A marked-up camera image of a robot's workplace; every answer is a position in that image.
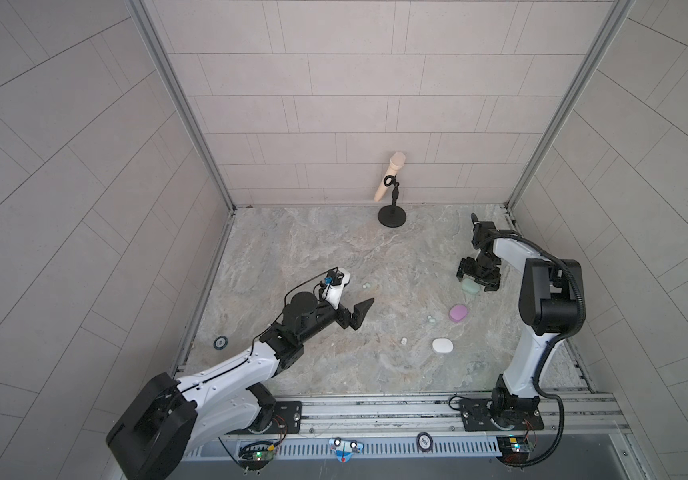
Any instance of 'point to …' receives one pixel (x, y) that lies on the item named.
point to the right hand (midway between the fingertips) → (468, 279)
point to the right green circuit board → (515, 450)
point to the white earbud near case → (404, 340)
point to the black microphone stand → (392, 216)
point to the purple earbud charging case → (458, 313)
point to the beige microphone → (397, 162)
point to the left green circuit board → (256, 455)
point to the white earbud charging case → (442, 345)
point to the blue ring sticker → (220, 343)
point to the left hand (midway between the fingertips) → (367, 291)
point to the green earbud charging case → (470, 286)
